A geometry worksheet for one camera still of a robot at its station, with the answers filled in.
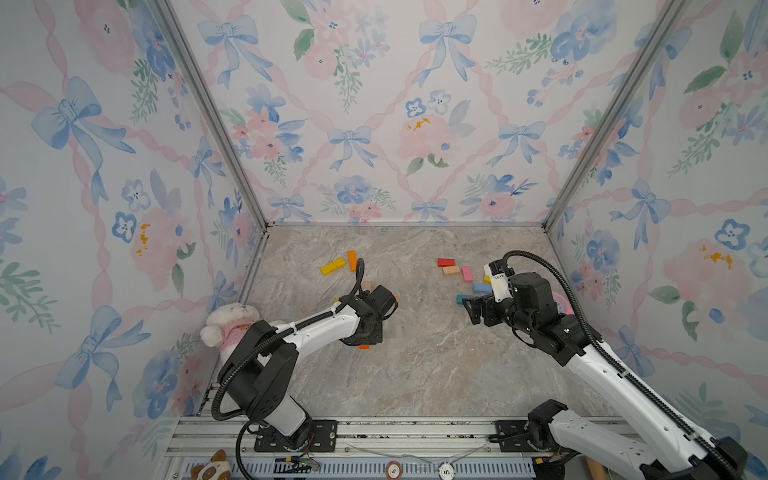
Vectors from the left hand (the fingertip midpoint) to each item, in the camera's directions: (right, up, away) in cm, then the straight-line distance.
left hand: (371, 335), depth 88 cm
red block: (+26, +21, +22) cm, 40 cm away
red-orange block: (-2, -3, -1) cm, 4 cm away
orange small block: (-8, +22, +21) cm, 32 cm away
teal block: (+29, +10, +13) cm, 33 cm away
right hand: (+29, +14, -11) cm, 34 cm away
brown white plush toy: (-34, -25, -20) cm, 46 cm away
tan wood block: (+27, +18, +18) cm, 38 cm away
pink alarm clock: (+60, +7, +7) cm, 61 cm away
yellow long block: (-15, +20, +19) cm, 31 cm away
